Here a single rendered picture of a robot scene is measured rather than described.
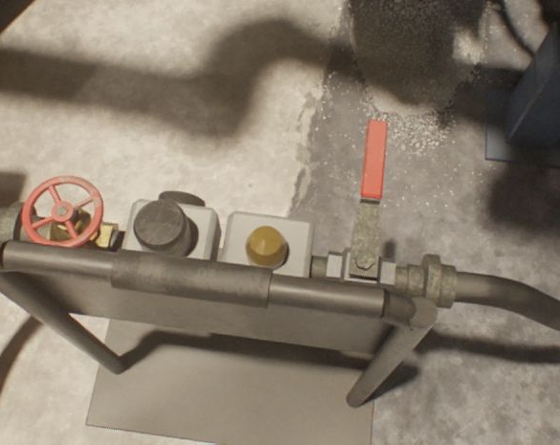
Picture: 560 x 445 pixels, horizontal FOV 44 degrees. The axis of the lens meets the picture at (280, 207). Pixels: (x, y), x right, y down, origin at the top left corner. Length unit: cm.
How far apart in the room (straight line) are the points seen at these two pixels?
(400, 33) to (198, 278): 90
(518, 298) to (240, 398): 52
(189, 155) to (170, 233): 61
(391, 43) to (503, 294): 74
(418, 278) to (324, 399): 45
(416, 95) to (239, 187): 36
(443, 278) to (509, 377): 49
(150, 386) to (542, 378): 59
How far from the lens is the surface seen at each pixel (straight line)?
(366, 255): 63
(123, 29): 137
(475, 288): 67
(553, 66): 107
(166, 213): 62
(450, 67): 133
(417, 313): 55
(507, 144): 126
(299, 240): 65
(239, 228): 66
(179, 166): 120
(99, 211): 63
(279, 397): 107
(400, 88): 128
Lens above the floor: 107
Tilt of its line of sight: 68 degrees down
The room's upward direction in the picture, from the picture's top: straight up
